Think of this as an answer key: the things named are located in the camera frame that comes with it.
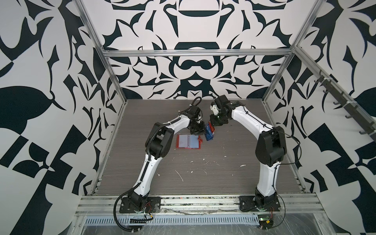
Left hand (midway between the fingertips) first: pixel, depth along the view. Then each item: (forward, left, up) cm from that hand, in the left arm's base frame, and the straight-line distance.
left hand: (207, 129), depth 99 cm
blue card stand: (-3, -1, -1) cm, 3 cm away
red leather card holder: (-7, +13, -3) cm, 15 cm away
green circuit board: (-50, -23, -4) cm, 55 cm away
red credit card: (-3, -2, +6) cm, 7 cm away
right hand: (0, -3, +9) cm, 9 cm away
